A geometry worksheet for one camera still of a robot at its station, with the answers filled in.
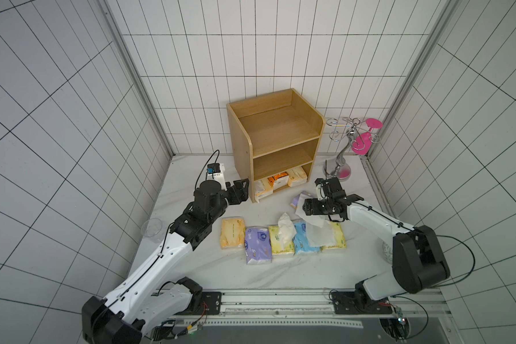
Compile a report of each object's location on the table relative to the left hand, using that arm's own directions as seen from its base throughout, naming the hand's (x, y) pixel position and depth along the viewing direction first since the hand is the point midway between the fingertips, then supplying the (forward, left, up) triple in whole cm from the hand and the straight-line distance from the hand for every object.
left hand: (238, 186), depth 74 cm
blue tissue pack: (-11, -24, -21) cm, 34 cm away
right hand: (+3, -27, -19) cm, 34 cm away
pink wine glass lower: (+27, -54, -4) cm, 61 cm away
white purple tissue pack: (+5, -24, -19) cm, 31 cm away
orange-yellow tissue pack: (-10, +3, -20) cm, 22 cm away
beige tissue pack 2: (+19, -26, -19) cm, 37 cm away
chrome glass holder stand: (+27, -49, +2) cm, 56 cm away
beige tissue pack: (+13, -9, -19) cm, 24 cm away
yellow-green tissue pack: (-10, -17, -20) cm, 28 cm away
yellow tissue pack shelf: (-9, -40, -21) cm, 46 cm away
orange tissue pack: (+16, -17, -18) cm, 29 cm away
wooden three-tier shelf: (+22, -12, +5) cm, 26 cm away
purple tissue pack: (-14, -7, -20) cm, 26 cm away
